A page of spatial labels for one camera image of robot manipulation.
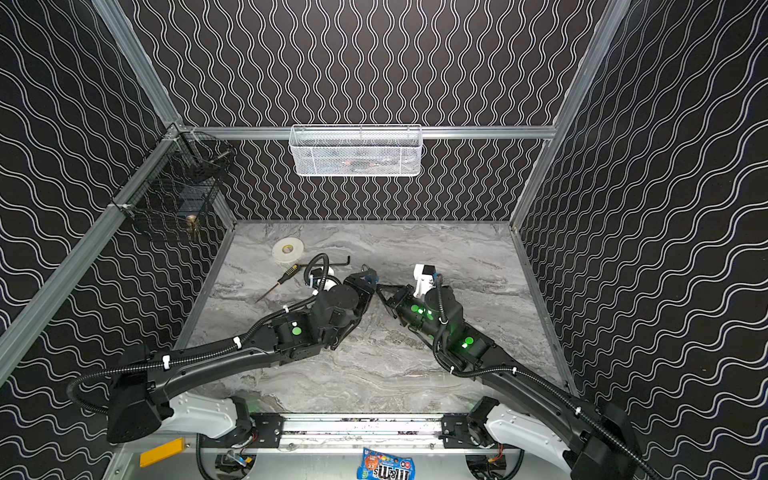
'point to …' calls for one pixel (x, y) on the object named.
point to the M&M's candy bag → (379, 466)
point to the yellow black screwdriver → (292, 271)
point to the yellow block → (162, 451)
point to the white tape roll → (288, 250)
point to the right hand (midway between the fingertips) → (371, 288)
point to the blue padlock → (369, 279)
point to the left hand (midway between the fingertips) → (388, 278)
